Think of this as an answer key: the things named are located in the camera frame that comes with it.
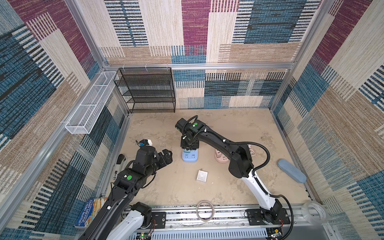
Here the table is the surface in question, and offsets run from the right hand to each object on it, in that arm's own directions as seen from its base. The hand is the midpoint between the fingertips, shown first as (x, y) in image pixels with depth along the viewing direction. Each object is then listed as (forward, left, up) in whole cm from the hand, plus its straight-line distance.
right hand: (189, 148), depth 91 cm
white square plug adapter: (-15, -7, -5) cm, 17 cm away
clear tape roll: (-35, -58, -8) cm, 68 cm away
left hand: (-11, +10, +12) cm, 19 cm away
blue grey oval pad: (-13, -58, -5) cm, 60 cm away
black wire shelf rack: (+43, +30, +11) cm, 54 cm away
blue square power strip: (-3, -1, -4) cm, 5 cm away
